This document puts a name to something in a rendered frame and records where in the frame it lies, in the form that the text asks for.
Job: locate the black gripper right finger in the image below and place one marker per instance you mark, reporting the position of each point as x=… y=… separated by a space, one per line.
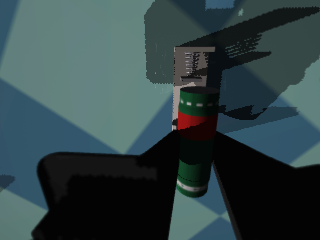
x=266 y=199

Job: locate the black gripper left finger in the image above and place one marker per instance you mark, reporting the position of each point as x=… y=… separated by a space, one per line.
x=146 y=182

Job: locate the dark green and red battery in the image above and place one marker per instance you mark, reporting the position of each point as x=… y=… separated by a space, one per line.
x=197 y=122

